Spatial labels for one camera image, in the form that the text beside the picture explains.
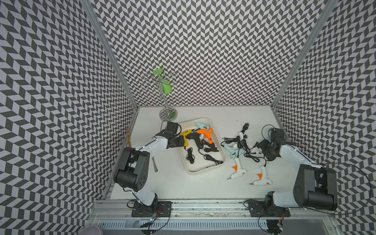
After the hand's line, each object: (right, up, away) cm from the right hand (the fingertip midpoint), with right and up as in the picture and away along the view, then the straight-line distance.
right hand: (260, 151), depth 90 cm
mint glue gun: (-16, -1, +1) cm, 17 cm away
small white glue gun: (-3, -14, -9) cm, 17 cm away
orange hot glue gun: (-33, +11, +6) cm, 36 cm away
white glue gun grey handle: (-10, +9, +9) cm, 16 cm away
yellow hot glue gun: (-48, +10, +8) cm, 50 cm away
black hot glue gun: (-40, +8, +6) cm, 42 cm away
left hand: (-50, +5, +4) cm, 50 cm away
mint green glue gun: (-36, +15, +11) cm, 41 cm away
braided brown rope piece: (-89, +7, +14) cm, 90 cm away
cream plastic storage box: (-41, -6, -1) cm, 41 cm away
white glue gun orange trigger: (-15, -10, -6) cm, 19 cm away
